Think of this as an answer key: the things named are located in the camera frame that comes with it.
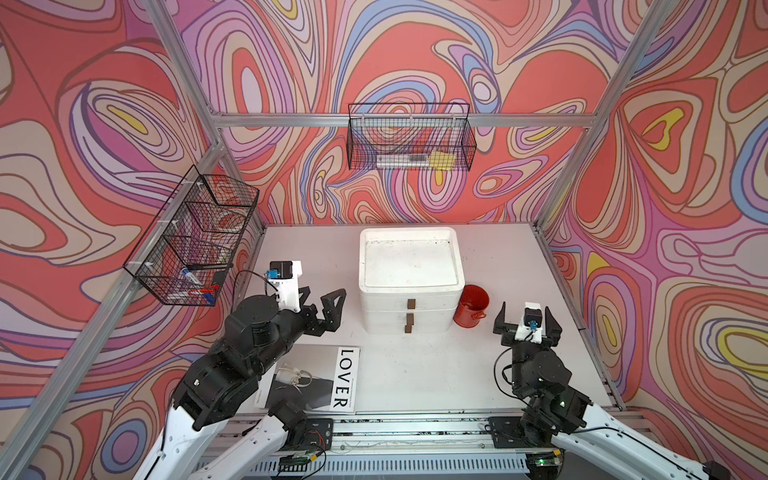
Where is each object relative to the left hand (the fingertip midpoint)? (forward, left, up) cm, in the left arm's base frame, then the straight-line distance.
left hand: (332, 291), depth 60 cm
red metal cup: (+11, -36, -26) cm, 46 cm away
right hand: (+3, -45, -14) cm, 48 cm away
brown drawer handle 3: (+7, -18, -31) cm, 36 cm away
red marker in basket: (+3, +29, -4) cm, 29 cm away
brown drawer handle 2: (+6, -18, -22) cm, 29 cm away
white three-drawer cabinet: (+12, -17, -12) cm, 24 cm away
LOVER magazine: (-7, +6, -31) cm, 33 cm away
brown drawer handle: (+6, -17, -15) cm, 24 cm away
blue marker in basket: (+9, +37, -8) cm, 39 cm away
